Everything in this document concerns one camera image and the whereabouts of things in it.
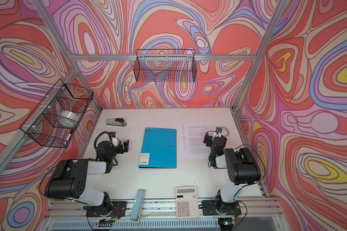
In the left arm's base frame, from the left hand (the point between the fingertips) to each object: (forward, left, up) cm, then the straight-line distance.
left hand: (122, 139), depth 94 cm
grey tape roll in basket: (-1, +20, +25) cm, 32 cm away
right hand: (+3, -62, -1) cm, 62 cm away
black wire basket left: (-5, +23, +28) cm, 37 cm away
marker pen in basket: (-12, +20, +19) cm, 30 cm away
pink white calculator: (-36, -41, -4) cm, 55 cm away
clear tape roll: (+14, -72, -6) cm, 74 cm away
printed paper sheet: (+8, -48, -7) cm, 49 cm away
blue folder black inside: (-4, -24, -6) cm, 25 cm away
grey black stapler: (+16, +7, -1) cm, 18 cm away
